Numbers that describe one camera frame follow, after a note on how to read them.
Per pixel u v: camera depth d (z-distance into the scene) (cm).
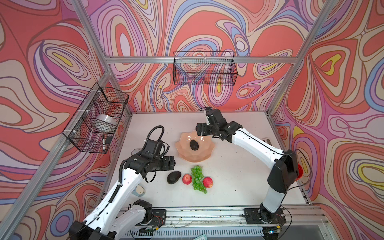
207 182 80
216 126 62
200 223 73
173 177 82
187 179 82
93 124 70
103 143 72
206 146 98
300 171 76
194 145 94
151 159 56
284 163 47
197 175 82
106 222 39
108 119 73
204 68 96
